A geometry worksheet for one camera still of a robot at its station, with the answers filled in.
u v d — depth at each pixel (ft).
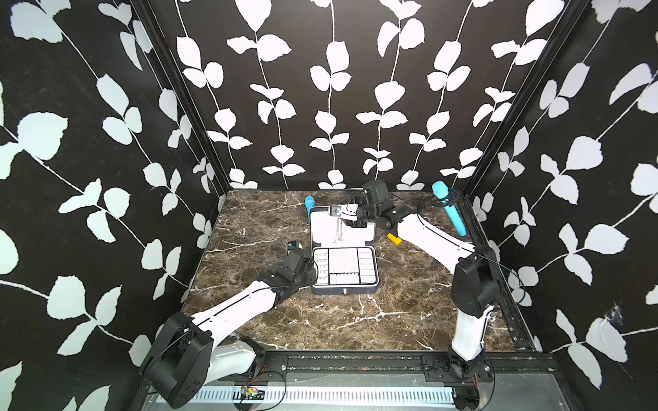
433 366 2.42
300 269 2.19
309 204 3.64
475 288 1.63
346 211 2.42
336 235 3.05
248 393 2.32
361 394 2.30
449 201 2.77
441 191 2.81
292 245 2.56
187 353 1.32
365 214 2.45
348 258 2.97
